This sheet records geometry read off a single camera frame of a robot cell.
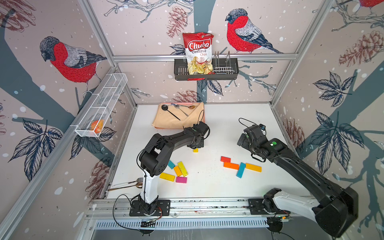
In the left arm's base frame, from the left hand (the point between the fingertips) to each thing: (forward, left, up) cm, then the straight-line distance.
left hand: (200, 141), depth 96 cm
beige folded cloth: (+21, +28, -3) cm, 35 cm away
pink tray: (+40, +15, -5) cm, 43 cm away
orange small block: (-19, +14, -2) cm, 23 cm away
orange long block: (-15, -18, -2) cm, 24 cm away
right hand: (-7, -24, +13) cm, 29 cm away
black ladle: (+32, +28, -1) cm, 42 cm away
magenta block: (-24, +11, -3) cm, 26 cm away
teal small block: (-15, +18, -2) cm, 23 cm away
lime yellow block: (-17, +11, -2) cm, 20 cm away
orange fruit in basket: (-10, +47, +30) cm, 57 cm away
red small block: (-11, -16, -3) cm, 20 cm away
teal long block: (-18, -24, -2) cm, 30 cm away
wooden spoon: (+32, +7, -1) cm, 33 cm away
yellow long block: (-22, +19, -2) cm, 29 cm away
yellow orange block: (-16, -32, -3) cm, 36 cm away
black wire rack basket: (+36, -15, +31) cm, 50 cm away
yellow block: (-6, +3, -1) cm, 7 cm away
